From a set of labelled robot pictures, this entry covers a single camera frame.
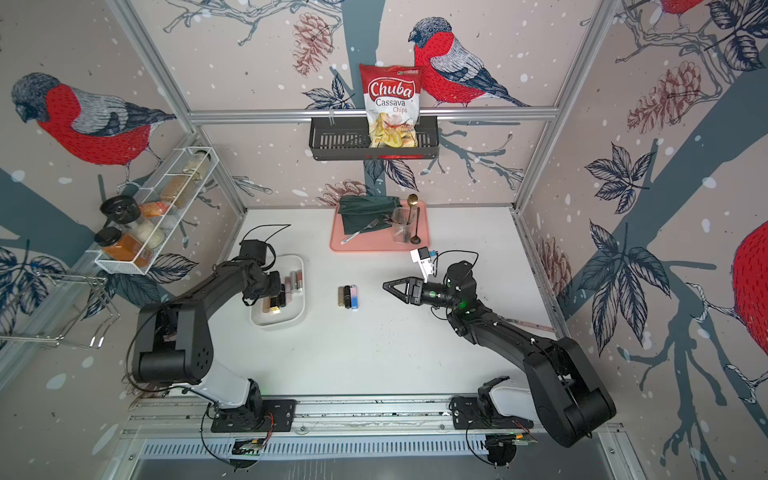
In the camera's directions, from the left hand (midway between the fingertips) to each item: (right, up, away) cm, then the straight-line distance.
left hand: (275, 281), depth 93 cm
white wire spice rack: (-20, +25, -17) cm, 36 cm away
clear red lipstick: (+6, 0, +3) cm, 7 cm away
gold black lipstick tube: (0, -8, -1) cm, 8 cm away
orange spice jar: (-20, +10, -30) cm, 38 cm away
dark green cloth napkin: (+24, +24, +25) cm, 41 cm away
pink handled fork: (+81, -13, -4) cm, 82 cm away
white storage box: (+5, -11, +1) cm, 12 cm away
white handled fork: (+29, +18, +21) cm, 40 cm away
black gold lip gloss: (+3, -5, +2) cm, 6 cm away
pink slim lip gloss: (+4, -1, +4) cm, 6 cm away
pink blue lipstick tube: (+25, -5, +1) cm, 26 cm away
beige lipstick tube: (+21, -5, +1) cm, 21 cm away
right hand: (+36, +1, -18) cm, 41 cm away
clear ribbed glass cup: (+41, +21, +20) cm, 50 cm away
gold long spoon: (+44, +27, +13) cm, 54 cm away
